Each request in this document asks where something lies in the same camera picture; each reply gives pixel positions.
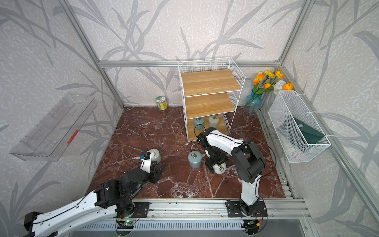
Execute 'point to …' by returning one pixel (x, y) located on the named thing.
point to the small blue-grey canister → (199, 123)
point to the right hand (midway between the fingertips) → (219, 168)
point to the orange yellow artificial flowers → (268, 80)
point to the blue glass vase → (253, 103)
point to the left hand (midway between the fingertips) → (163, 165)
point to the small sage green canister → (213, 121)
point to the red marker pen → (72, 137)
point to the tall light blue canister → (195, 159)
